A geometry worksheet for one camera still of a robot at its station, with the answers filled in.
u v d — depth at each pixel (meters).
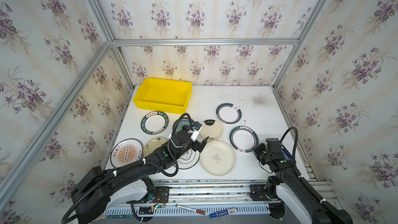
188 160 0.84
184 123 0.97
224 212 0.68
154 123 1.00
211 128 0.98
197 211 0.69
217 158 0.84
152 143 0.88
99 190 0.40
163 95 1.17
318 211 0.43
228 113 1.05
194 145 0.69
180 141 0.57
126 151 0.86
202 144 0.70
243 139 0.91
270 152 0.69
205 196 0.74
